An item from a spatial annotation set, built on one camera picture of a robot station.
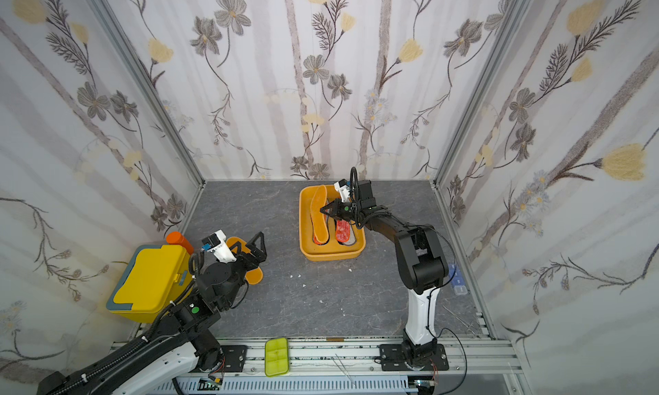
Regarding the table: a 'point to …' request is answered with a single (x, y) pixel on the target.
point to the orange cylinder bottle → (177, 238)
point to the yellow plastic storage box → (332, 251)
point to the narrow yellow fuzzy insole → (317, 200)
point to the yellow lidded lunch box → (154, 277)
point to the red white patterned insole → (344, 232)
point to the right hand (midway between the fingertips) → (324, 205)
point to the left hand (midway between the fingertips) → (256, 238)
